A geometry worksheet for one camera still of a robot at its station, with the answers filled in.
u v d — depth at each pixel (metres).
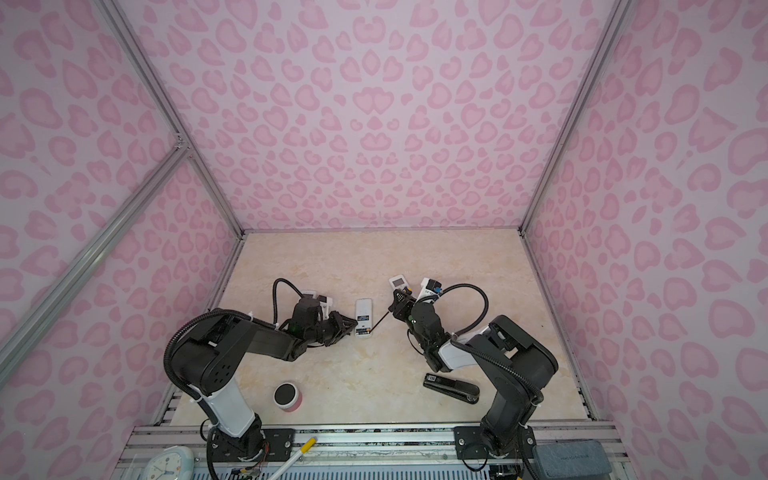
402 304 0.83
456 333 0.65
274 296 0.82
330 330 0.84
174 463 0.70
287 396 0.76
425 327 0.69
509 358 0.49
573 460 0.69
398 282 1.03
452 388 0.79
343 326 0.91
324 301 0.91
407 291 0.86
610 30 0.72
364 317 0.95
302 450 0.72
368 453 0.72
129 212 0.72
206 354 0.48
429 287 0.81
